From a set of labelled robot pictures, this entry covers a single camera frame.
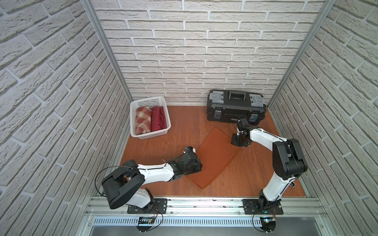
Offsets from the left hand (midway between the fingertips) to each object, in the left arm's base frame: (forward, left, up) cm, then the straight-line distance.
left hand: (205, 164), depth 84 cm
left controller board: (-27, +31, -7) cm, 42 cm away
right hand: (+16, -22, -2) cm, 27 cm away
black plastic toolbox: (+36, -19, +13) cm, 43 cm away
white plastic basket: (+50, +43, +2) cm, 66 cm away
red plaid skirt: (+30, +42, +4) cm, 52 cm away
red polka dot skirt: (+33, +32, 0) cm, 46 cm away
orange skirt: (+8, -7, -1) cm, 11 cm away
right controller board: (-29, -29, -4) cm, 41 cm away
